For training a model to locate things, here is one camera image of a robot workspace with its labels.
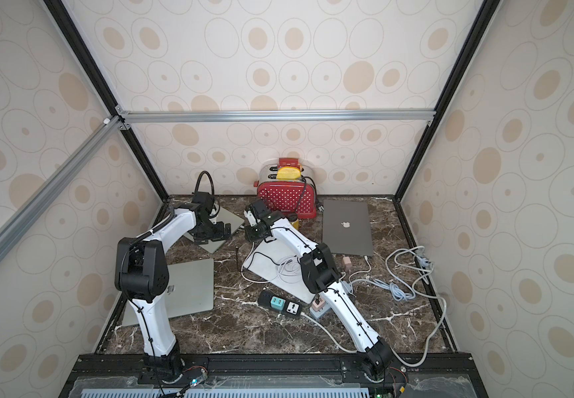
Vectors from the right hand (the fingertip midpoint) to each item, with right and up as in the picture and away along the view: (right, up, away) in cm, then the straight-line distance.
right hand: (244, 241), depth 104 cm
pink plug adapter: (+41, -8, -10) cm, 43 cm away
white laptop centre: (+11, -11, -9) cm, 18 cm away
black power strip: (+21, -21, -20) cm, 36 cm away
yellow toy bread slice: (+19, +28, -1) cm, 34 cm away
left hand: (-6, +3, -7) cm, 10 cm away
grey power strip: (+30, -22, -21) cm, 43 cm away
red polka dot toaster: (+21, +18, -1) cm, 28 cm away
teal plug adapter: (+15, -18, -24) cm, 34 cm away
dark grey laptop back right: (+44, +5, +4) cm, 45 cm away
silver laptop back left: (-13, -2, -5) cm, 14 cm away
